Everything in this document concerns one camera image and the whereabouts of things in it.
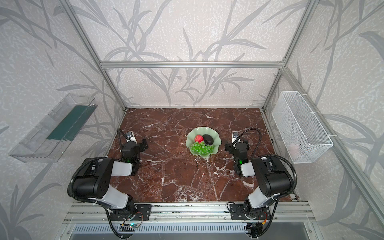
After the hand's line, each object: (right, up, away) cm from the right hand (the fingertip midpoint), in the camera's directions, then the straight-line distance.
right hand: (236, 134), depth 94 cm
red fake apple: (-24, -3, +3) cm, 25 cm away
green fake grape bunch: (-22, -8, -6) cm, 24 cm away
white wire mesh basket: (+20, +2, -34) cm, 39 cm away
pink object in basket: (+23, -6, -22) cm, 32 cm away
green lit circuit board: (-58, -43, -22) cm, 76 cm away
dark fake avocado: (-18, -4, +2) cm, 19 cm away
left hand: (-63, 0, -1) cm, 63 cm away
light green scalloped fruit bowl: (-22, +2, +7) cm, 23 cm away
